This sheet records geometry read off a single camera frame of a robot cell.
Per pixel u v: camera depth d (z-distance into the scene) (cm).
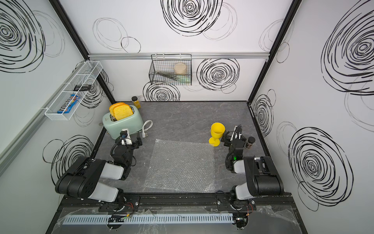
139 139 82
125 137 73
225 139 79
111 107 86
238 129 81
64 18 75
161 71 97
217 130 89
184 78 96
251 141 87
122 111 89
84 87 78
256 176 46
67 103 71
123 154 67
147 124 100
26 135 56
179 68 89
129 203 73
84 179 44
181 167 86
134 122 93
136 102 111
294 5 71
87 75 86
